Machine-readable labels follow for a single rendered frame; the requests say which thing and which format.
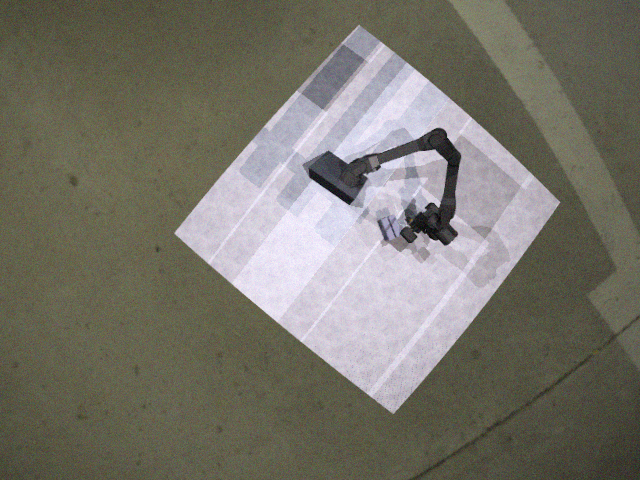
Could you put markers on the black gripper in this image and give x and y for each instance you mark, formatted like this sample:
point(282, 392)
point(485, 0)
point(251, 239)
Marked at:
point(416, 225)

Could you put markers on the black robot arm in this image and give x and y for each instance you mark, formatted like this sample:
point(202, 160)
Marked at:
point(435, 139)

